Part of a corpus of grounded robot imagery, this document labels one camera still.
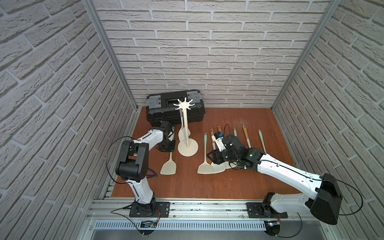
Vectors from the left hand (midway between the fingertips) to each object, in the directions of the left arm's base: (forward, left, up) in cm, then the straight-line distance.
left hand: (173, 147), depth 94 cm
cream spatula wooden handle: (-15, -27, +2) cm, 31 cm away
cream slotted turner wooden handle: (-21, -29, +21) cm, 41 cm away
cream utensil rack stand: (+1, -9, 0) cm, 9 cm away
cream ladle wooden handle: (+10, -51, -1) cm, 52 cm away
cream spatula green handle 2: (-13, +1, -2) cm, 13 cm away
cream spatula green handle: (-14, -21, 0) cm, 25 cm away
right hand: (-11, -23, +14) cm, 29 cm away
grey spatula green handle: (+12, -43, 0) cm, 44 cm away
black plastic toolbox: (+22, +8, +15) cm, 28 cm away
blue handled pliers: (-17, +12, -3) cm, 21 cm away
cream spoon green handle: (+11, -61, 0) cm, 62 cm away
